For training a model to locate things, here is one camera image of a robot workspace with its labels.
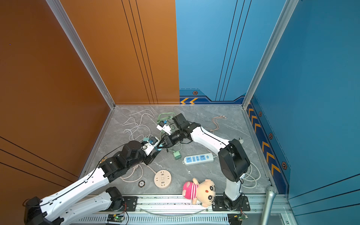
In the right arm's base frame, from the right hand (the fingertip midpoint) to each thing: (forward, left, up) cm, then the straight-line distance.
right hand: (160, 146), depth 77 cm
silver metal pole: (-20, -59, -15) cm, 64 cm away
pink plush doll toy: (-21, -23, -10) cm, 33 cm away
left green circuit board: (-31, +21, -18) cm, 42 cm away
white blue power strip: (-1, -21, -15) cm, 26 cm away
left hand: (+1, +3, 0) cm, 3 cm away
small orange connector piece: (-15, +19, +16) cm, 29 cm away
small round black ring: (-15, +12, -18) cm, 26 cm away
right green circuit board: (-31, -40, -20) cm, 54 cm away
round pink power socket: (-13, -1, -15) cm, 20 cm away
